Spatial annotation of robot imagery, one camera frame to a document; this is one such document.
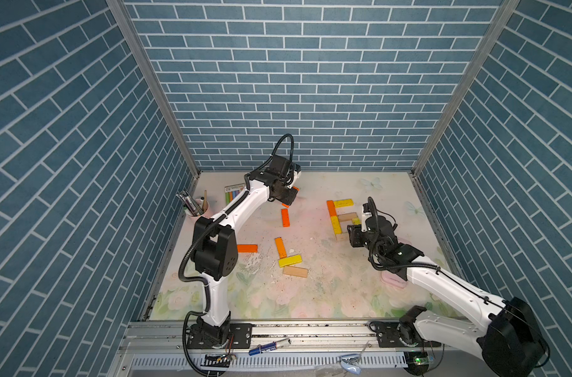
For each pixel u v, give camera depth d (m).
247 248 0.94
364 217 0.73
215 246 0.50
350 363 0.68
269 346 0.71
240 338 0.73
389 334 0.73
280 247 0.94
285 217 1.03
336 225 1.01
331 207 1.07
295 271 0.87
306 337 0.75
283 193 0.77
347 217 1.03
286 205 0.89
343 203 1.08
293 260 0.89
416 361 0.70
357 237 0.74
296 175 0.83
